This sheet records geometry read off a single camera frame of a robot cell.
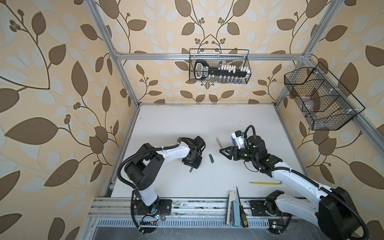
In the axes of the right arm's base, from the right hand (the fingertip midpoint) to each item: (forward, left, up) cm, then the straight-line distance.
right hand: (223, 152), depth 79 cm
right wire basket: (+14, -50, +20) cm, 56 cm away
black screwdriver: (-27, -8, -12) cm, 30 cm away
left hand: (0, +14, -13) cm, 19 cm away
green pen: (-3, +18, -14) cm, 23 cm away
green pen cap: (+3, +5, -14) cm, 15 cm away
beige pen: (+14, -1, -14) cm, 20 cm away
